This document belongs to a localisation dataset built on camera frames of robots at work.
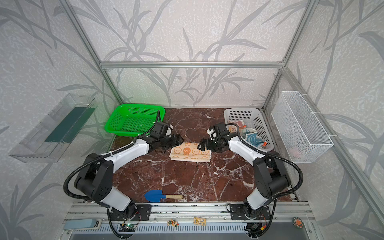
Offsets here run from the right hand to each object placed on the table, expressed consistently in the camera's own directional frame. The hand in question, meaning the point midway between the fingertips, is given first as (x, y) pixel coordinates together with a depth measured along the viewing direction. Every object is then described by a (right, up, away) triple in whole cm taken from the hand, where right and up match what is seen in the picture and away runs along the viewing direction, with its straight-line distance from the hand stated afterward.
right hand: (204, 143), depth 89 cm
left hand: (-13, +4, 0) cm, 14 cm away
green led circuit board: (-38, -38, -17) cm, 56 cm away
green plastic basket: (-54, +14, +24) cm, 60 cm away
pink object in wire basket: (+44, -2, -16) cm, 47 cm away
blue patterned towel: (+27, +5, -3) cm, 27 cm away
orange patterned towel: (-9, -6, +6) cm, 13 cm away
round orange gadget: (+44, -35, -18) cm, 59 cm away
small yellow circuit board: (-3, -34, -18) cm, 39 cm away
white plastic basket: (+37, +16, +21) cm, 45 cm away
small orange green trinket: (-15, -35, -18) cm, 42 cm away
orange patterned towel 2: (+14, +10, -18) cm, 25 cm away
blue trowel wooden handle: (-26, -26, -9) cm, 38 cm away
